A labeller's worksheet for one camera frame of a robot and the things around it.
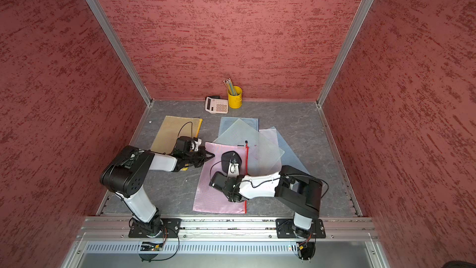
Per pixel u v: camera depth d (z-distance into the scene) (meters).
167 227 0.74
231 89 1.12
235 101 1.15
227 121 1.10
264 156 0.96
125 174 0.48
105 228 0.76
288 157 0.97
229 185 0.67
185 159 0.77
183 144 0.78
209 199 0.82
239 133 1.06
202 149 0.87
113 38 0.89
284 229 0.74
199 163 0.87
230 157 0.95
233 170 0.77
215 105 1.17
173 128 1.08
